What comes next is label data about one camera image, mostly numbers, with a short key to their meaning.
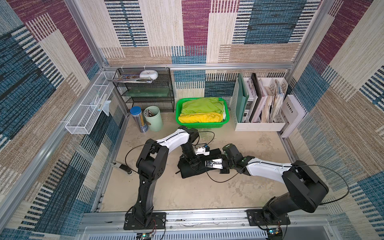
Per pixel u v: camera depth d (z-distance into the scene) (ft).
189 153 2.64
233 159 2.30
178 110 3.57
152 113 3.18
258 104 2.98
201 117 3.35
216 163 2.49
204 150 2.73
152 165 1.74
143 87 3.54
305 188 1.45
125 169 2.79
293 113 3.07
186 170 2.69
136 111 3.08
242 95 2.85
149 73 2.94
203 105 3.54
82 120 2.99
